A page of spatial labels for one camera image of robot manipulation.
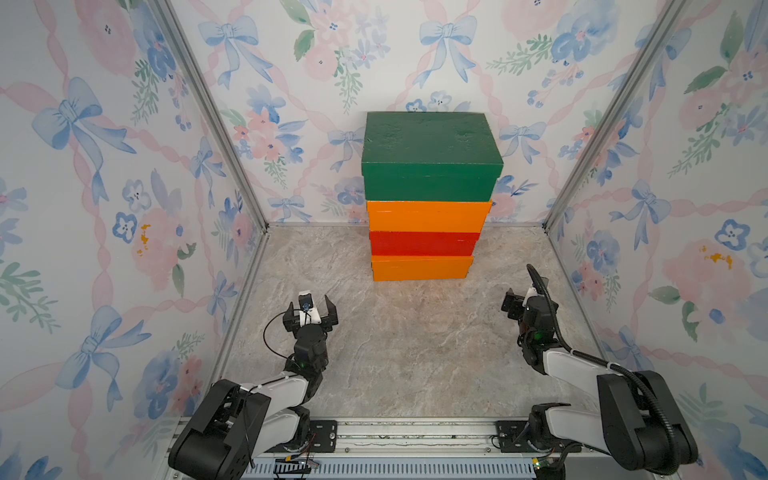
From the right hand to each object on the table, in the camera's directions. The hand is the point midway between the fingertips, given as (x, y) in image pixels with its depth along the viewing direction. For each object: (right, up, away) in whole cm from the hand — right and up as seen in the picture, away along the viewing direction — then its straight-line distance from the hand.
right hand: (530, 292), depth 89 cm
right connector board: (-6, -39, -16) cm, 43 cm away
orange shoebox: (-31, +22, -7) cm, 38 cm away
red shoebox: (-33, +15, +5) cm, 36 cm away
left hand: (-64, -2, -4) cm, 64 cm away
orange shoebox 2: (-42, +7, +8) cm, 44 cm away
